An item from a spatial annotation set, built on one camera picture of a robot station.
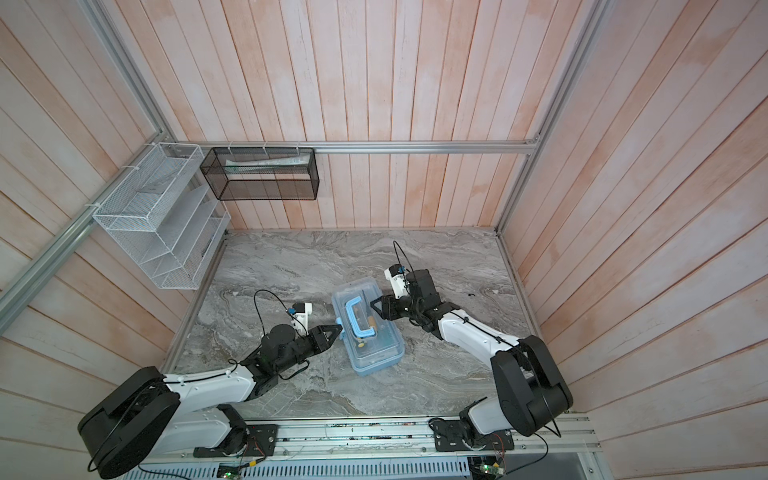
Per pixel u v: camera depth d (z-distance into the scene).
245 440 0.70
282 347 0.65
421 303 0.68
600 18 0.69
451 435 0.74
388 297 0.78
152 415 0.43
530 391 0.43
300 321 0.73
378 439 0.76
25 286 0.53
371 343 0.82
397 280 0.79
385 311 0.77
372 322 0.85
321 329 0.76
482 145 0.96
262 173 1.04
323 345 0.73
